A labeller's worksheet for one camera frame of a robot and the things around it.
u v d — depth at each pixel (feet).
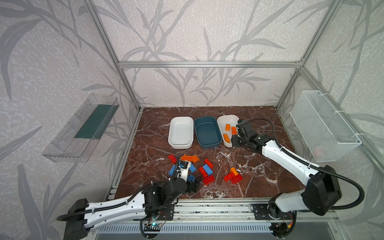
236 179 2.76
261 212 2.41
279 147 1.72
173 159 2.99
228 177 2.72
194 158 2.98
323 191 1.35
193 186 2.23
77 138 2.11
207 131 3.43
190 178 2.50
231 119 3.47
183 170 2.15
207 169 2.85
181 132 3.32
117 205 1.62
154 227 2.37
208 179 2.72
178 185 1.87
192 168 2.87
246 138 2.07
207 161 2.96
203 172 2.82
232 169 2.84
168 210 2.42
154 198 1.86
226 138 3.21
